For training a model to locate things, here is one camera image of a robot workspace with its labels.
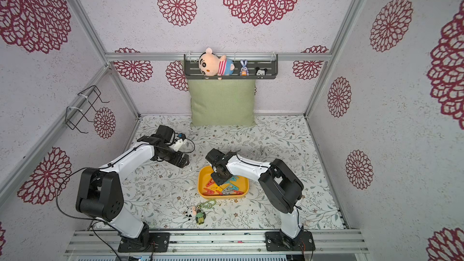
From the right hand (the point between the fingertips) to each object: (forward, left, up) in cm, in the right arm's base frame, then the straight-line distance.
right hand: (219, 176), depth 91 cm
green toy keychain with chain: (-19, +7, -1) cm, 20 cm away
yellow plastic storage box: (+1, +7, -1) cm, 8 cm away
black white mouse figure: (+42, -21, +32) cm, 57 cm away
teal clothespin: (-1, -8, -1) cm, 8 cm away
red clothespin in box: (-3, +4, -1) cm, 5 cm away
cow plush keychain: (-18, +11, 0) cm, 21 cm away
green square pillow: (+36, 0, +17) cm, 40 cm away
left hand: (+5, +20, +6) cm, 21 cm away
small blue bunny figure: (+41, -12, +34) cm, 54 cm away
